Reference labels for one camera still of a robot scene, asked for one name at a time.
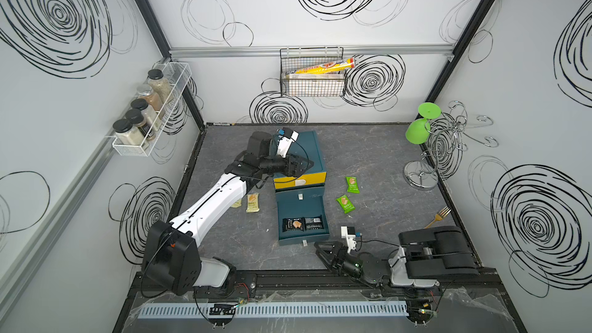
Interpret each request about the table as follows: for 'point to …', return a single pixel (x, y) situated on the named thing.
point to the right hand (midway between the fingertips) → (315, 254)
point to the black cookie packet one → (297, 223)
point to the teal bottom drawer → (301, 208)
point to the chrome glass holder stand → (448, 141)
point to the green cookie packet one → (351, 184)
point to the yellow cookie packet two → (253, 203)
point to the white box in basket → (302, 85)
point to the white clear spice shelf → (178, 74)
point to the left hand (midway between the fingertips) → (305, 162)
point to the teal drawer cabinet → (308, 190)
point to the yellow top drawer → (306, 179)
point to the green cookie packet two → (347, 206)
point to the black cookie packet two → (311, 223)
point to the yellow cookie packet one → (237, 203)
